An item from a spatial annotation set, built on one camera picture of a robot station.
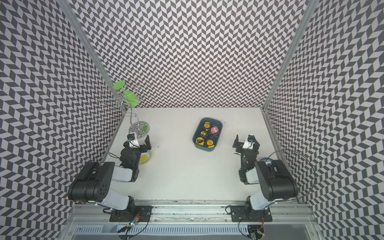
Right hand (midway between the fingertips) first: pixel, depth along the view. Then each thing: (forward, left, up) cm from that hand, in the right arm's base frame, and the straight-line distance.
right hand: (245, 138), depth 89 cm
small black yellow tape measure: (+17, +22, -7) cm, 29 cm away
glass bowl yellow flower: (-7, +61, -9) cm, 62 cm away
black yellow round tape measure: (+9, +25, -8) cm, 28 cm away
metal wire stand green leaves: (+38, +90, +2) cm, 97 cm away
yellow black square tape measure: (+3, +27, -7) cm, 29 cm away
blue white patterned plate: (-10, -15, -11) cm, 21 cm away
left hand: (+2, +63, 0) cm, 63 cm away
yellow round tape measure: (+2, +21, -8) cm, 22 cm away
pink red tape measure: (+12, +17, -8) cm, 22 cm away
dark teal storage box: (+8, +22, -7) cm, 25 cm away
